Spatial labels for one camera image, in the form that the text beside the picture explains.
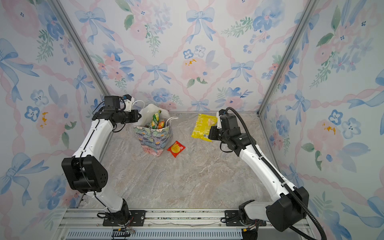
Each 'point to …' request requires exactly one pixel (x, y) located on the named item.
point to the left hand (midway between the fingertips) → (140, 113)
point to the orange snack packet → (161, 124)
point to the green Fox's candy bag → (155, 121)
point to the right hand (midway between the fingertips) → (210, 128)
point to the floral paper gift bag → (153, 141)
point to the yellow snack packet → (201, 130)
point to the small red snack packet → (176, 148)
